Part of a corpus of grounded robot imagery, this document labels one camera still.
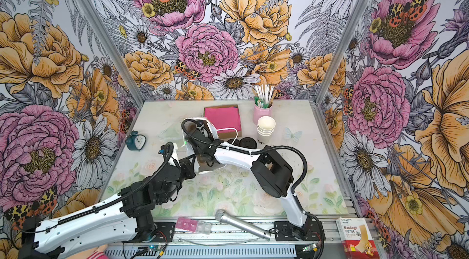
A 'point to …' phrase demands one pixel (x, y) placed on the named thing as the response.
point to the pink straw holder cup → (259, 112)
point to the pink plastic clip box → (192, 225)
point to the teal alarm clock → (135, 142)
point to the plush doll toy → (97, 253)
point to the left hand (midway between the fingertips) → (195, 161)
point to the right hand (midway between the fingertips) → (201, 145)
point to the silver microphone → (221, 215)
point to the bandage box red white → (357, 240)
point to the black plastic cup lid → (248, 142)
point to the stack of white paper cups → (265, 127)
